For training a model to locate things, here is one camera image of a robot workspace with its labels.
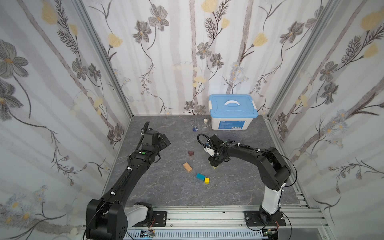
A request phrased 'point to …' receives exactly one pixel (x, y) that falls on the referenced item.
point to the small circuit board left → (147, 234)
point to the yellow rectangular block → (215, 167)
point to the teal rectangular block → (200, 177)
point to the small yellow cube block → (207, 180)
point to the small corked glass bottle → (205, 127)
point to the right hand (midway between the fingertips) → (215, 157)
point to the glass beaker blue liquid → (195, 125)
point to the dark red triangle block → (190, 153)
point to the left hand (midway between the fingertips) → (163, 139)
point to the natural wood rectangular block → (187, 167)
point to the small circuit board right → (272, 233)
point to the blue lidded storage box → (232, 111)
